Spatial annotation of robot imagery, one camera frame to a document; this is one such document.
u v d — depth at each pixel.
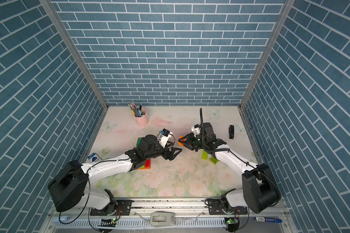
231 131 1.01
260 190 0.42
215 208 0.74
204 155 0.92
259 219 0.69
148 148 0.63
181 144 0.80
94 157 0.91
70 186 0.42
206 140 0.66
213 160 0.89
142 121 1.05
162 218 0.69
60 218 0.68
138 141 0.96
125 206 0.74
